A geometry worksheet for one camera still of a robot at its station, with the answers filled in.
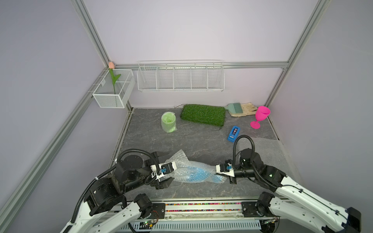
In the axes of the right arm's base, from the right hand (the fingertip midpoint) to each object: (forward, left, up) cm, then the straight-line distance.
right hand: (214, 168), depth 70 cm
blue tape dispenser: (+31, -19, -16) cm, 40 cm away
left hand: (-2, +20, +11) cm, 23 cm away
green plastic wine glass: (+31, +26, -3) cm, 41 cm away
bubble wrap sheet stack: (+18, -43, -18) cm, 49 cm away
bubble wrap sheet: (-1, +15, +12) cm, 19 cm away
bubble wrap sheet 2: (+32, +26, -3) cm, 41 cm away
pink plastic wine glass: (+37, -35, -2) cm, 51 cm away
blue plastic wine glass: (-6, +9, +8) cm, 13 cm away
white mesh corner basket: (+35, +59, +18) cm, 71 cm away
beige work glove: (+57, -29, -18) cm, 66 cm away
